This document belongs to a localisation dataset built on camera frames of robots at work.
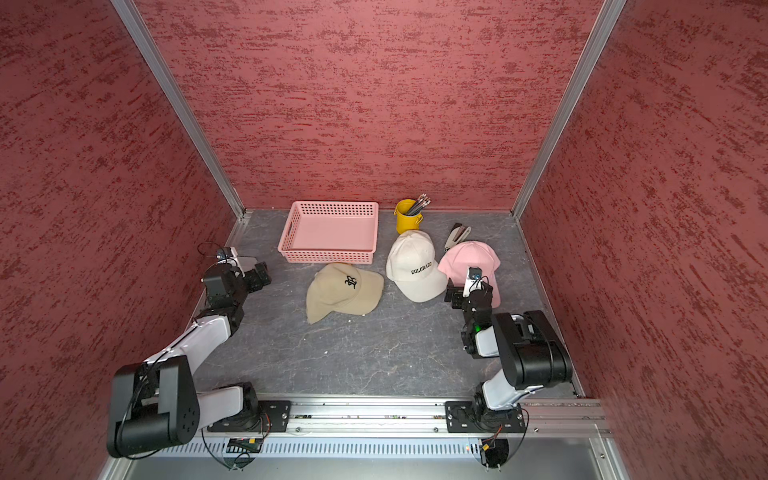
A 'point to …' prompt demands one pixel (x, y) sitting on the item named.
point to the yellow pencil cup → (403, 220)
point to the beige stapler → (457, 235)
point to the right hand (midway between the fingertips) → (464, 281)
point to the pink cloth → (455, 263)
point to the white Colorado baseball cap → (413, 267)
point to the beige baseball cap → (344, 288)
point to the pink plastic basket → (330, 232)
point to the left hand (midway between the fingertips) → (251, 272)
